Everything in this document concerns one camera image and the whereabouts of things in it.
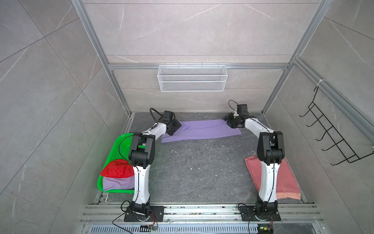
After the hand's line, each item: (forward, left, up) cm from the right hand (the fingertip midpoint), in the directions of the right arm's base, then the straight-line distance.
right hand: (223, 117), depth 105 cm
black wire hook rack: (-44, -40, +24) cm, 65 cm away
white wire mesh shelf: (+19, +22, +22) cm, 37 cm away
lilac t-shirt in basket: (-45, +60, 0) cm, 75 cm away
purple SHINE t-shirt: (-1, +17, -12) cm, 21 cm away
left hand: (-3, +33, -2) cm, 33 cm away
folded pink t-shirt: (-47, -29, -6) cm, 56 cm away
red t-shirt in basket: (-39, +65, +4) cm, 76 cm away
